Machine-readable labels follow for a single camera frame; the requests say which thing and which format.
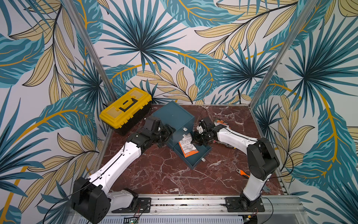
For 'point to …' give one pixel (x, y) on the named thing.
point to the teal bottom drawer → (192, 161)
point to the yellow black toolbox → (128, 111)
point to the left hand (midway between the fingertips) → (174, 135)
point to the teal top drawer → (185, 126)
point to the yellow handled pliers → (230, 146)
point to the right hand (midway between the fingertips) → (190, 141)
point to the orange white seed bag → (187, 147)
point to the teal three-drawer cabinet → (183, 122)
